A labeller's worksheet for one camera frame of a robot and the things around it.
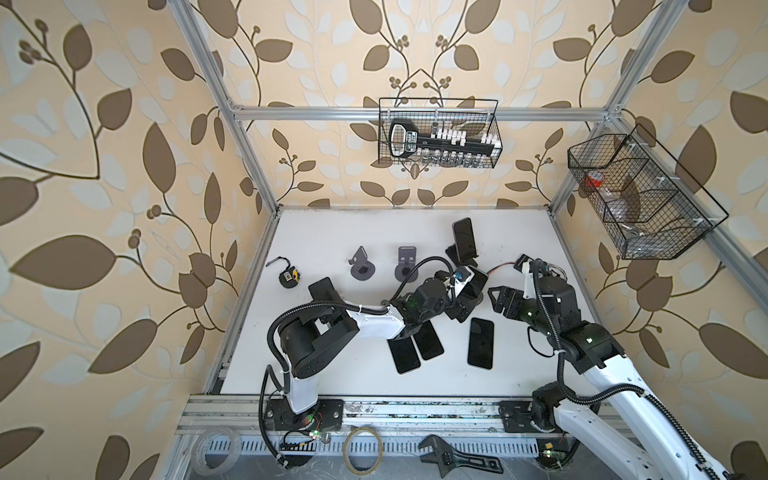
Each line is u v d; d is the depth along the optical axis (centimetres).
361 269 99
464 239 97
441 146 83
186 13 72
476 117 91
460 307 74
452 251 104
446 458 68
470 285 76
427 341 87
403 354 83
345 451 67
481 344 87
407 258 99
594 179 87
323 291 87
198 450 68
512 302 65
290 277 99
